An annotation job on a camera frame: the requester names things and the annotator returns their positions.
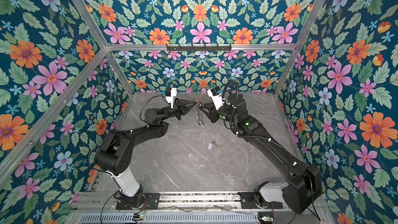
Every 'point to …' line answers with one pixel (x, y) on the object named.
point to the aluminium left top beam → (52, 115)
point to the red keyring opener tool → (198, 100)
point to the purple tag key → (210, 145)
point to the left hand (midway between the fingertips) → (195, 102)
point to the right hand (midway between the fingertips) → (203, 104)
